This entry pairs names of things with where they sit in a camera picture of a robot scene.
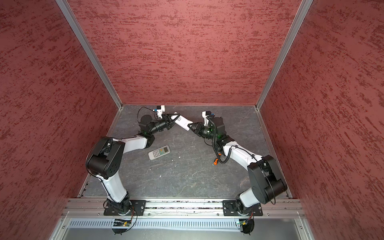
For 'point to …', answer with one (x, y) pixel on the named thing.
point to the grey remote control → (159, 152)
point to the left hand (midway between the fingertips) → (181, 117)
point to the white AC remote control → (183, 121)
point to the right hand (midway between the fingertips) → (186, 128)
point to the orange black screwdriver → (215, 161)
